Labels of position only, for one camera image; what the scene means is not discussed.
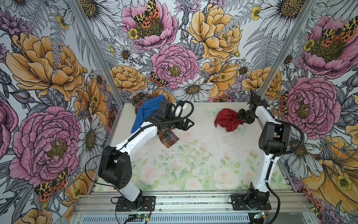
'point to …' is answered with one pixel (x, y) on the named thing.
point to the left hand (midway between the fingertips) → (186, 125)
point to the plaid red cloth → (168, 136)
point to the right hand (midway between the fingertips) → (239, 120)
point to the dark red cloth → (228, 119)
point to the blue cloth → (148, 108)
